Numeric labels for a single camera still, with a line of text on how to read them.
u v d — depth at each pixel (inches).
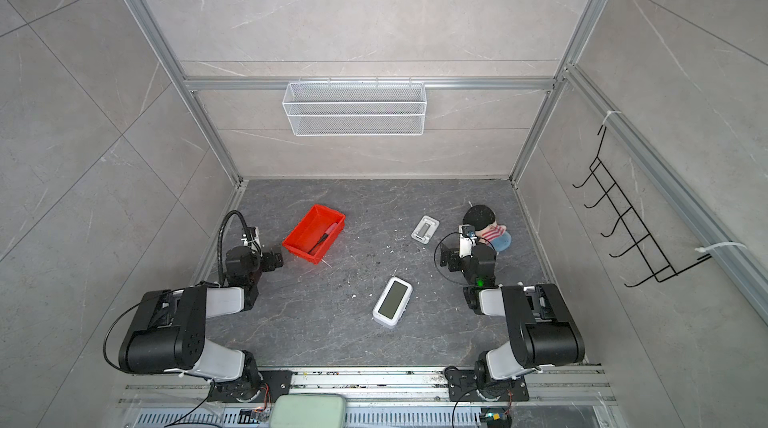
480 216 38.5
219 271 26.9
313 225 41.0
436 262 35.3
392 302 33.1
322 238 39.8
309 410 27.1
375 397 28.7
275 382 28.9
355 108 39.7
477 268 27.9
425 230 40.7
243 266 28.1
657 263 24.1
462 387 28.7
